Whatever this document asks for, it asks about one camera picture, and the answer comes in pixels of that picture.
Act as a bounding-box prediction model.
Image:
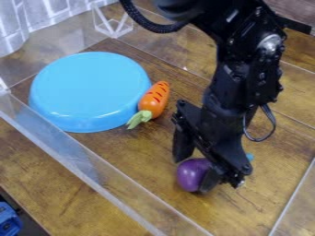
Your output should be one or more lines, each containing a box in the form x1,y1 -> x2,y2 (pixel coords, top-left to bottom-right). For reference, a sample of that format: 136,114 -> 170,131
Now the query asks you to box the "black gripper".
172,88 -> 252,193

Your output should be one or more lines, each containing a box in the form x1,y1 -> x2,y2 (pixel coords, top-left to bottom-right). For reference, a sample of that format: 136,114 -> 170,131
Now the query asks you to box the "purple toy eggplant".
176,152 -> 256,193

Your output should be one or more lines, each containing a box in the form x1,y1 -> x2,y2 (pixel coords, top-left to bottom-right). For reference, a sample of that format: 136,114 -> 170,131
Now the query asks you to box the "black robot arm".
154,0 -> 287,193

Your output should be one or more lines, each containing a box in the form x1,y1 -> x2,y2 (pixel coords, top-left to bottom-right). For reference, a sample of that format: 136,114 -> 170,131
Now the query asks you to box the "blue round tray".
28,52 -> 150,133

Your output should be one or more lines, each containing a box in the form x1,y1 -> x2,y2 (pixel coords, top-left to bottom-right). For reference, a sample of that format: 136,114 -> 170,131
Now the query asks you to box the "orange toy carrot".
125,81 -> 169,129

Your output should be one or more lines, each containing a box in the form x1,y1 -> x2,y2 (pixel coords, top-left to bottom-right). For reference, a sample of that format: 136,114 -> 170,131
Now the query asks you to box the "blue object at corner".
0,202 -> 22,236

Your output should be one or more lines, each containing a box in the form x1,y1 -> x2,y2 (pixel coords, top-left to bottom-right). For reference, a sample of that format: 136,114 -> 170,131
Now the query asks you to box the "white brick pattern curtain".
0,0 -> 118,57

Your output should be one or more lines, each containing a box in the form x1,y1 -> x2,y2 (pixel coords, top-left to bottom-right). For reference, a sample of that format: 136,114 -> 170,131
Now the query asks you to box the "clear acrylic enclosure wall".
0,0 -> 315,236

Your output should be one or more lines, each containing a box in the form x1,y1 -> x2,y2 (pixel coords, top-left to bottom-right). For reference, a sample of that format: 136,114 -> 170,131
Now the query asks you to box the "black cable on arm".
117,0 -> 189,34

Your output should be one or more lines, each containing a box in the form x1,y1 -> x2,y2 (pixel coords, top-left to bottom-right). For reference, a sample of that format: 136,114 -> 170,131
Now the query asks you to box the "clear acrylic corner bracket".
92,4 -> 133,39

